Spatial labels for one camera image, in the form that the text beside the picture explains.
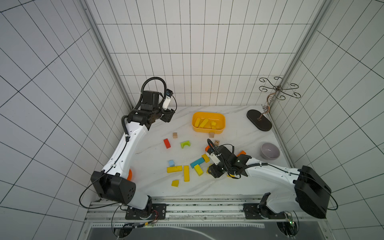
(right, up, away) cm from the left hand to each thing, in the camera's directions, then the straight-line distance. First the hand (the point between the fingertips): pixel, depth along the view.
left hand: (166, 112), depth 78 cm
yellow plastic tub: (+25, -6, +30) cm, 39 cm away
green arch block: (+11, -20, +19) cm, 29 cm away
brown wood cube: (+30, -19, +19) cm, 41 cm away
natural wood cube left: (+2, -15, +24) cm, 28 cm away
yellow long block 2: (+3, -34, +9) cm, 35 cm away
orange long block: (+46, -25, +17) cm, 55 cm away
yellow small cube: (+29, -6, +28) cm, 41 cm away
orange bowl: (-21, -35, +3) cm, 41 cm away
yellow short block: (+18, -33, +8) cm, 38 cm away
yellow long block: (+18, -6, +31) cm, 37 cm away
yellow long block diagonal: (+22, -7, +29) cm, 37 cm away
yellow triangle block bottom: (+4, -40, +4) cm, 40 cm away
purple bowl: (+63, -24, +15) cm, 69 cm away
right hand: (+24, -31, +6) cm, 40 cm away
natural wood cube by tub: (+27, -15, +25) cm, 40 cm away
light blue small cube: (+1, -30, +10) cm, 32 cm away
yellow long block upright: (+11, -36, +7) cm, 38 cm away
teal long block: (+17, -30, +12) cm, 37 cm away
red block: (-3, -20, +20) cm, 28 cm away
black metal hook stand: (+65, -4, +32) cm, 72 cm away
